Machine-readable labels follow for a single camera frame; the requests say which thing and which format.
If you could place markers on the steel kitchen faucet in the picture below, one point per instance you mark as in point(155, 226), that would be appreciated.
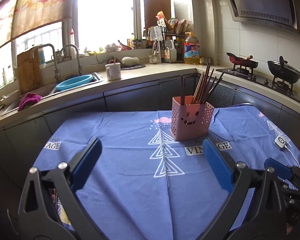
point(58, 77)

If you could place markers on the grey range hood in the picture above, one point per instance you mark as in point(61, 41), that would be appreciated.
point(280, 14)

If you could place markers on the white button device with cable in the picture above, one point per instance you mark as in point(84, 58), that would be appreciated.
point(281, 143)

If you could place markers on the magenta dish cloth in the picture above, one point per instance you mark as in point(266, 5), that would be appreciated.
point(29, 100)

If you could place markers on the brown cardboard panel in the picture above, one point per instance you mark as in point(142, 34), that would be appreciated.
point(152, 7)

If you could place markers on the wooden chopsticks bundle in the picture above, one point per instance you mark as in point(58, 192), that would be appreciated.
point(206, 85)

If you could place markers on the wooden cutting board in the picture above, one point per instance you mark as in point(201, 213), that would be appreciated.
point(28, 72)

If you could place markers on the black gas stove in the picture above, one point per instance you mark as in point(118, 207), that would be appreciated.
point(273, 83)

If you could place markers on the yellow cooking oil bottle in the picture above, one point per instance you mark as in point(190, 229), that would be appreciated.
point(191, 49)

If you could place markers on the white cloth on mat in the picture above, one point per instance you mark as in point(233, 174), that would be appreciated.
point(130, 61)

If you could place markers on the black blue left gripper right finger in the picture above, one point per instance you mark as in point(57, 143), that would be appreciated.
point(266, 215)

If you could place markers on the patterned window curtain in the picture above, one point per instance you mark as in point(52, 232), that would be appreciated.
point(18, 17)

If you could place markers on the white soy sauce jug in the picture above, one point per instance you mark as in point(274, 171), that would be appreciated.
point(170, 52)

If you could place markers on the white mug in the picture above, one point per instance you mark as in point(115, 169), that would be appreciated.
point(113, 71)

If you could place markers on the pink perforated utensil holder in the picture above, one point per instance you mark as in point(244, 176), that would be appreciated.
point(189, 121)

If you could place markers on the black wok with lid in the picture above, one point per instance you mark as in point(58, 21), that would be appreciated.
point(282, 70)

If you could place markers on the dark brown chopstick pair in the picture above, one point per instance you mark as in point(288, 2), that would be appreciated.
point(182, 91)

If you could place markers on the red frying pan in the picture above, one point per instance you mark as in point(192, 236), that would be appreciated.
point(238, 61)

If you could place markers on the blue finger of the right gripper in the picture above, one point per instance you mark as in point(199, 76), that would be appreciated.
point(277, 168)

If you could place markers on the blue plastic basin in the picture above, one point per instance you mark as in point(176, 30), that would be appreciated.
point(74, 82)

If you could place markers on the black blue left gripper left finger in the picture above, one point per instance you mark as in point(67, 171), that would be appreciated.
point(38, 217)

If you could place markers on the snack bags on rack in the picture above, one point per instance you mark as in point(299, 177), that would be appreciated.
point(173, 25)

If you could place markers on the blue patterned tablecloth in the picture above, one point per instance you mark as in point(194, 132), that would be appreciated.
point(145, 184)

